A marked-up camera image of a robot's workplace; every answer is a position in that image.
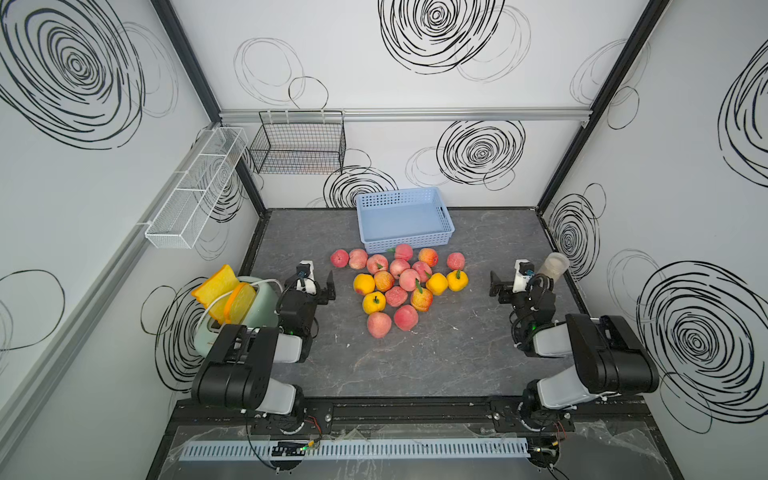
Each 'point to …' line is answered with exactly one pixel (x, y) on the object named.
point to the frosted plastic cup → (554, 265)
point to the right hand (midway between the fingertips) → (511, 272)
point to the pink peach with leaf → (376, 263)
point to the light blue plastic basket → (402, 217)
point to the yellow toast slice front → (241, 300)
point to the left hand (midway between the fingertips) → (313, 271)
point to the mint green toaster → (264, 313)
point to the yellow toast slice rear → (218, 284)
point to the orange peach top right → (428, 256)
